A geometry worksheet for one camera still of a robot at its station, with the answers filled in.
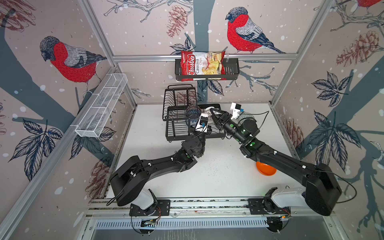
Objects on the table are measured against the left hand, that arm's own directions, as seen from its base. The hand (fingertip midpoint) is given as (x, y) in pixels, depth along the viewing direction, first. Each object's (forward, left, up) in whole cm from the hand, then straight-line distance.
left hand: (202, 114), depth 71 cm
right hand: (-2, -2, +3) cm, 4 cm away
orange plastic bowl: (-16, -37, -30) cm, 50 cm away
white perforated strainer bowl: (-2, -3, +3) cm, 5 cm away
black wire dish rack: (+15, +10, -23) cm, 30 cm away
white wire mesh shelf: (+1, +53, -3) cm, 54 cm away
